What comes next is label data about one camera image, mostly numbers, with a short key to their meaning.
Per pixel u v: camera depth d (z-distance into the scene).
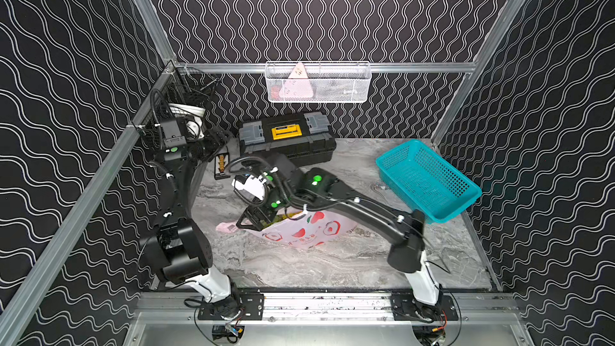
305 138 0.98
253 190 0.59
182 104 0.80
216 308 0.68
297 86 0.89
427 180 1.06
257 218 0.58
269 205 0.59
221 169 1.07
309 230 0.76
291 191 0.52
